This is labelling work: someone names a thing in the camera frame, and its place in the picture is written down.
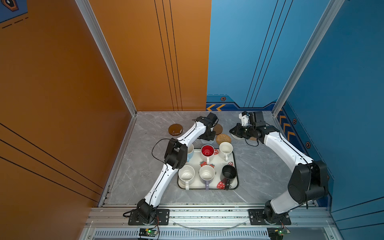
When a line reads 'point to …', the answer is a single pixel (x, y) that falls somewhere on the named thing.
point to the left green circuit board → (144, 232)
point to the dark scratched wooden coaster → (175, 129)
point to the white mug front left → (186, 176)
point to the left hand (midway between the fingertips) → (210, 137)
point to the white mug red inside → (207, 151)
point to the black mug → (227, 175)
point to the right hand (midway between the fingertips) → (229, 130)
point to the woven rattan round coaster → (222, 138)
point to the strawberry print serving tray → (219, 174)
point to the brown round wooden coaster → (218, 128)
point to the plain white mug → (226, 148)
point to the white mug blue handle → (190, 150)
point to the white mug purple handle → (207, 173)
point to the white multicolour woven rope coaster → (236, 137)
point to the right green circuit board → (277, 233)
